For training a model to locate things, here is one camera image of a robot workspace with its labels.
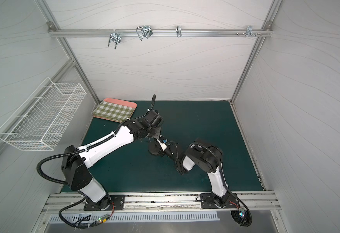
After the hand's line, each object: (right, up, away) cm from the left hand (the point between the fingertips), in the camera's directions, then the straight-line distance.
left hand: (158, 132), depth 81 cm
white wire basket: (-55, +8, -12) cm, 57 cm away
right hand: (-2, -6, +7) cm, 9 cm away
